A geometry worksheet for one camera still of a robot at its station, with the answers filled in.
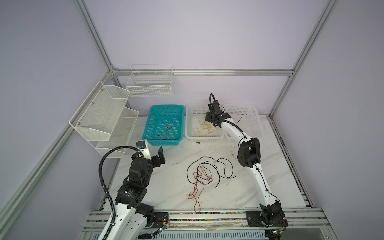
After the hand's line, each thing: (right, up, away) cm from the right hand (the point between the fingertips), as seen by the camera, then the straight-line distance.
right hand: (208, 114), depth 106 cm
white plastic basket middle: (-13, -5, +12) cm, 18 cm away
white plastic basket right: (+32, 0, +12) cm, 35 cm away
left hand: (-31, -21, -33) cm, 50 cm away
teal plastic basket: (-34, -8, +9) cm, 36 cm away
